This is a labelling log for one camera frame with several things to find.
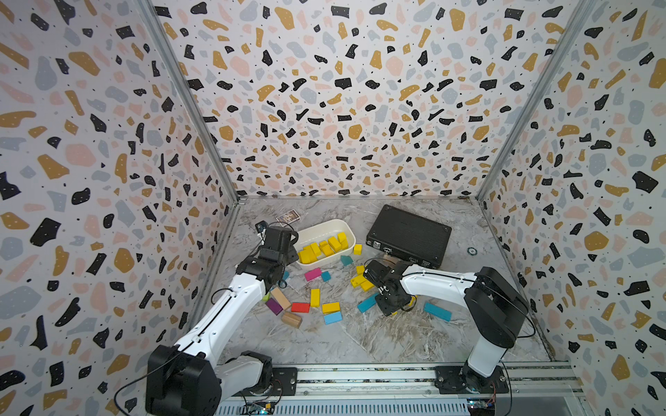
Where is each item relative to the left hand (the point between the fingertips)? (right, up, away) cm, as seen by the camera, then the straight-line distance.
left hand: (289, 248), depth 83 cm
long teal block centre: (+26, -20, +6) cm, 33 cm away
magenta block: (+6, -11, +14) cm, 19 cm away
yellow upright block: (+7, -18, +7) cm, 21 cm away
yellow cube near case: (+22, -3, +18) cm, 29 cm away
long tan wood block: (-4, -18, +7) cm, 20 cm away
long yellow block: (+3, -5, +15) cm, 16 cm away
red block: (+3, -21, +5) cm, 22 cm away
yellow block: (+13, -21, +5) cm, 25 cm away
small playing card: (-7, +10, +30) cm, 32 cm away
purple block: (-6, -20, +5) cm, 22 cm away
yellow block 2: (+22, -13, +10) cm, 27 cm away
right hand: (+33, -21, +6) cm, 39 cm away
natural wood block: (+1, -23, 0) cm, 23 cm away
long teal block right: (+49, -22, +3) cm, 54 cm away
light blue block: (+14, -24, +3) cm, 28 cm away
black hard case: (+39, +3, +24) cm, 46 cm away
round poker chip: (+68, -4, +20) cm, 71 cm away
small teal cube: (+11, -12, +13) cm, 21 cm away
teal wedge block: (+18, -7, +17) cm, 26 cm away
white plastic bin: (+10, +1, +22) cm, 24 cm away
